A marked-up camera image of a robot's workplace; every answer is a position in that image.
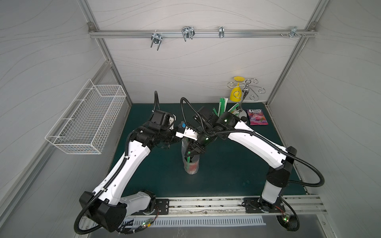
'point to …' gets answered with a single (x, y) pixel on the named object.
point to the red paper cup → (191, 167)
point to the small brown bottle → (243, 118)
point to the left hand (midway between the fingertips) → (182, 136)
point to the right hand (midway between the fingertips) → (185, 153)
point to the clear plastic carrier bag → (184, 143)
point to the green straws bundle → (222, 106)
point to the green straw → (188, 160)
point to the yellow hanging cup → (236, 92)
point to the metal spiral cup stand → (245, 87)
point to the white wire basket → (91, 120)
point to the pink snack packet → (256, 117)
